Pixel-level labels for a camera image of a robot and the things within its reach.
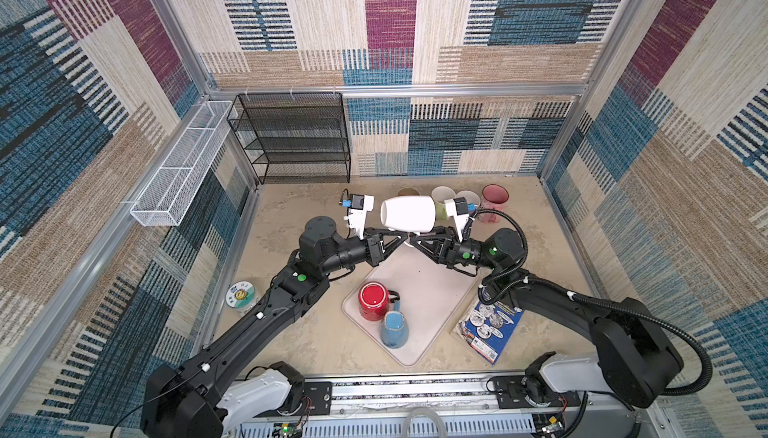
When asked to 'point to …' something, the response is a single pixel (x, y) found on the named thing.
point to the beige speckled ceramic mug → (408, 191)
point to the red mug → (373, 300)
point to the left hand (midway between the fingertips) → (407, 234)
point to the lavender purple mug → (470, 196)
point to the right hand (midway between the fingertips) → (410, 243)
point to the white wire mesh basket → (166, 194)
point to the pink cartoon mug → (493, 196)
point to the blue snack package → (490, 328)
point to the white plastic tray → (429, 292)
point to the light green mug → (439, 194)
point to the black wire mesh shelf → (294, 138)
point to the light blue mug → (394, 330)
